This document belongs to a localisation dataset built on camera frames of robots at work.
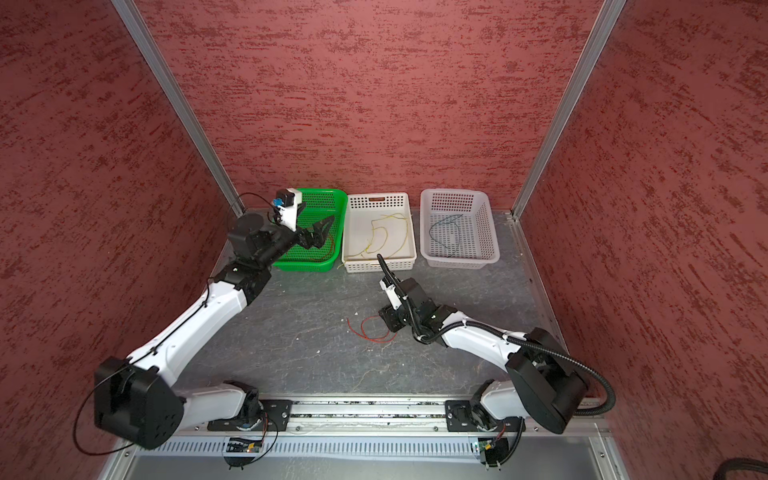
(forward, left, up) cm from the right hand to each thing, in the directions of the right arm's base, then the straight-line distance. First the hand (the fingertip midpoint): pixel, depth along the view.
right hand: (387, 315), depth 86 cm
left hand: (+16, +17, +27) cm, 36 cm away
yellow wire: (+38, -8, -4) cm, 39 cm away
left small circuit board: (-31, +36, -7) cm, 48 cm away
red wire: (+28, +21, -4) cm, 35 cm away
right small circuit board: (-33, -27, -9) cm, 43 cm away
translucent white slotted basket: (+37, -28, -5) cm, 47 cm away
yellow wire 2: (+38, +4, -3) cm, 38 cm away
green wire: (+42, -27, -6) cm, 50 cm away
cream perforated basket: (+43, +4, -7) cm, 43 cm away
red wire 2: (-4, +6, -6) cm, 10 cm away
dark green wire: (+42, -21, -6) cm, 47 cm away
